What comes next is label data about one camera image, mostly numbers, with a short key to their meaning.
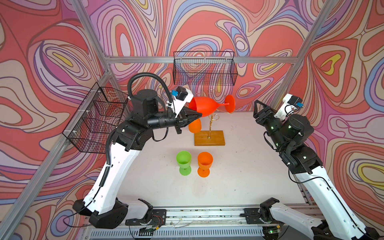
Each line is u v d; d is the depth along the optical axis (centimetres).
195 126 85
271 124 52
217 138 104
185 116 46
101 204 36
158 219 72
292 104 47
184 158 83
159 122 45
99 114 82
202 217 75
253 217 73
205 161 81
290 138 43
